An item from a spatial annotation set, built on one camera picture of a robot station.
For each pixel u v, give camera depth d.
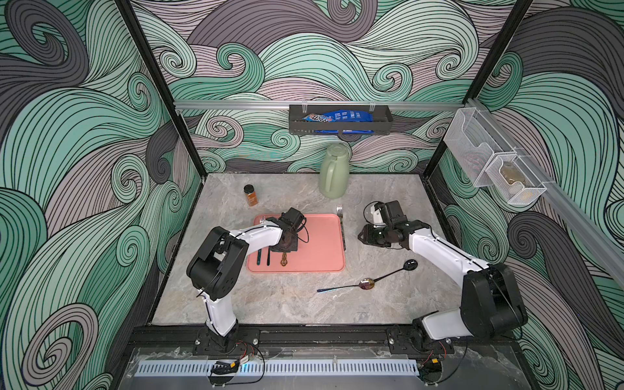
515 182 0.64
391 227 0.68
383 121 0.95
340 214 1.07
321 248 0.92
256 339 0.73
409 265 0.88
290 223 0.76
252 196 1.04
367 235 0.78
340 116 0.92
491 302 0.42
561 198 0.59
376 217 0.81
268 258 0.91
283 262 0.90
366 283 0.84
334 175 0.96
